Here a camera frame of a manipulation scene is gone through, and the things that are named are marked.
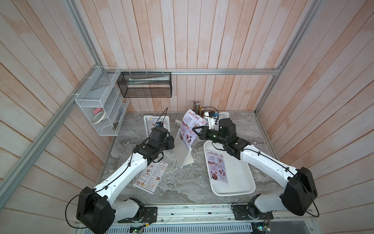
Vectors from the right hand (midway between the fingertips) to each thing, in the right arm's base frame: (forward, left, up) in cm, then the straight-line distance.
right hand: (191, 129), depth 75 cm
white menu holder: (+14, +27, -10) cm, 32 cm away
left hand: (-2, +12, -9) cm, 15 cm away
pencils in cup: (+30, -4, -12) cm, 33 cm away
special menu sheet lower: (-11, -15, -24) cm, 30 cm away
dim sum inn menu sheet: (-17, +25, -27) cm, 40 cm away
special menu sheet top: (+5, 0, +2) cm, 5 cm away
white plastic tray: (-17, -29, -27) cm, 44 cm away
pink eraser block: (+11, +54, +3) cm, 55 cm away
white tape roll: (+3, +52, +1) cm, 52 cm away
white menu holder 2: (+18, -18, -9) cm, 27 cm away
